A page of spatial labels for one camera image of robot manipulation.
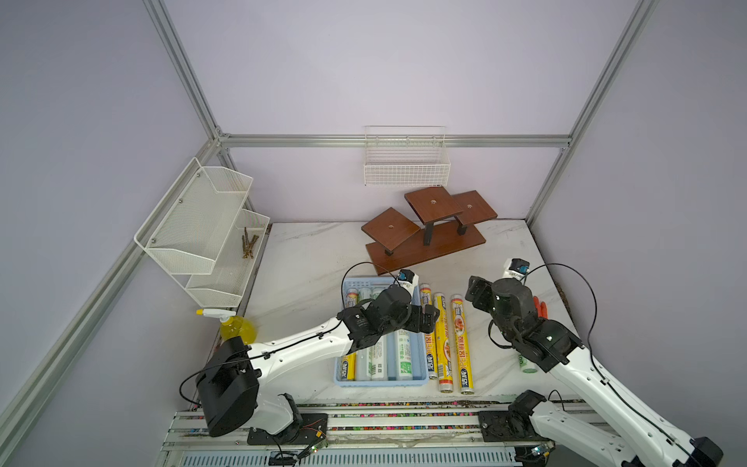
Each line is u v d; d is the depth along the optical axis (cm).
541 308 95
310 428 73
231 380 40
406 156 96
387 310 59
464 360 82
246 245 96
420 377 80
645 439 40
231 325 81
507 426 73
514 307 52
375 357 82
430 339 86
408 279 69
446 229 117
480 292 67
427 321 68
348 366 80
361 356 82
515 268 62
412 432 74
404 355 82
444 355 83
